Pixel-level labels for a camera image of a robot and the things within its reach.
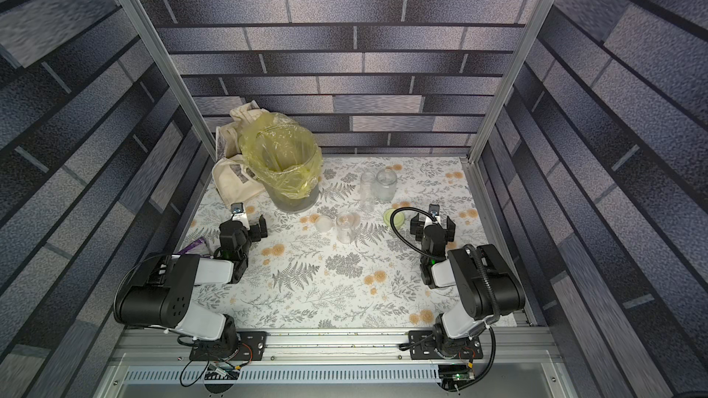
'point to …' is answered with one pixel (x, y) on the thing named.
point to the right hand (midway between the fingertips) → (434, 215)
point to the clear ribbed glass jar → (386, 184)
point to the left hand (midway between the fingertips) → (247, 214)
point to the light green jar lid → (398, 217)
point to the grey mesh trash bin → (293, 204)
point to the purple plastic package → (197, 241)
